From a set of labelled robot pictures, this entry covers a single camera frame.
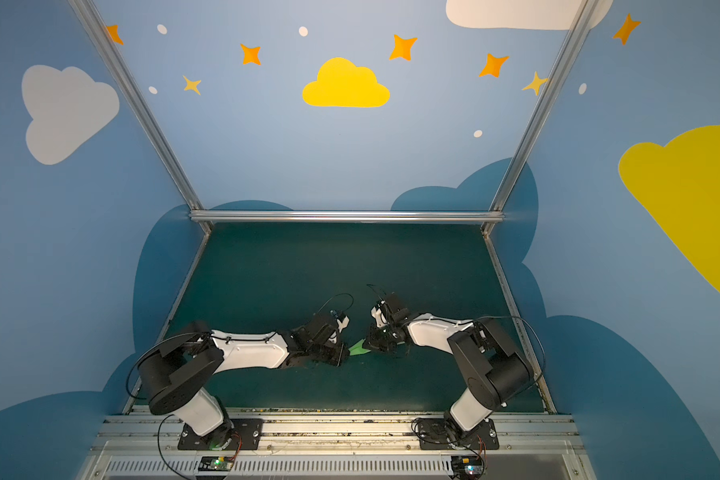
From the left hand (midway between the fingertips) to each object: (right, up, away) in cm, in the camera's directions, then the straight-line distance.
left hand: (352, 355), depth 87 cm
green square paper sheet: (+2, +2, +2) cm, 3 cm away
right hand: (+3, +3, +3) cm, 5 cm away
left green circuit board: (-33, -21, -15) cm, 42 cm away
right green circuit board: (+29, -22, -15) cm, 39 cm away
